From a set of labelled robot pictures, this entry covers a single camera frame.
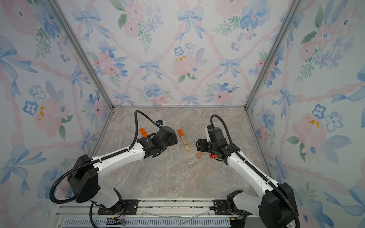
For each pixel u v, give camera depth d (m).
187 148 0.95
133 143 0.54
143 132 1.04
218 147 0.62
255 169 0.47
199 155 0.93
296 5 0.68
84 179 0.42
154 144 0.61
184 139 0.99
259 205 0.47
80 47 0.84
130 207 0.74
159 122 0.73
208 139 0.73
